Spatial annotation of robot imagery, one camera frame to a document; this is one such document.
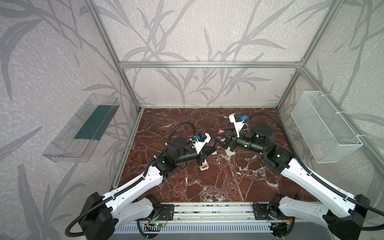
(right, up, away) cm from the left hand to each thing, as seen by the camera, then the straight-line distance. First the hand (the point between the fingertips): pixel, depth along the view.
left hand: (217, 146), depth 67 cm
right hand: (0, +8, -4) cm, 9 cm away
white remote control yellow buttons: (+11, -9, +26) cm, 30 cm away
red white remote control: (-5, -16, +21) cm, 27 cm away
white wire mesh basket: (+47, +5, -5) cm, 47 cm away
